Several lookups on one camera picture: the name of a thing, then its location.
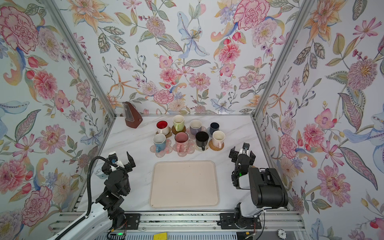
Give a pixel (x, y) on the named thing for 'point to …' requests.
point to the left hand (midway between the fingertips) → (121, 155)
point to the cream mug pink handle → (218, 137)
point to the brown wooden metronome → (132, 118)
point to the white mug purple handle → (195, 126)
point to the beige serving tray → (185, 184)
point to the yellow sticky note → (161, 236)
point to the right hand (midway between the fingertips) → (243, 148)
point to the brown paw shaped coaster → (169, 135)
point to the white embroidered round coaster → (199, 148)
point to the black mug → (202, 139)
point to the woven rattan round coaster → (214, 148)
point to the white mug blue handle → (159, 140)
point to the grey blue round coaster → (208, 131)
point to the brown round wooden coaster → (175, 132)
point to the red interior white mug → (162, 127)
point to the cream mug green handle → (178, 122)
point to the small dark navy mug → (214, 126)
